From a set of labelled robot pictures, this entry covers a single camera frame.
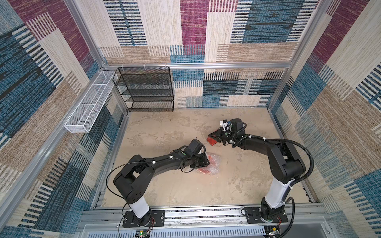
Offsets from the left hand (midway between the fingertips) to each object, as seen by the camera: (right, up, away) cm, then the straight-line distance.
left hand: (210, 163), depth 86 cm
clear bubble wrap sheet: (+1, -1, -4) cm, 5 cm away
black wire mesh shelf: (-44, +48, +23) cm, 69 cm away
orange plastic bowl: (-4, -3, -3) cm, 6 cm away
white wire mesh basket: (-62, +25, -14) cm, 68 cm away
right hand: (+1, +15, +6) cm, 16 cm away
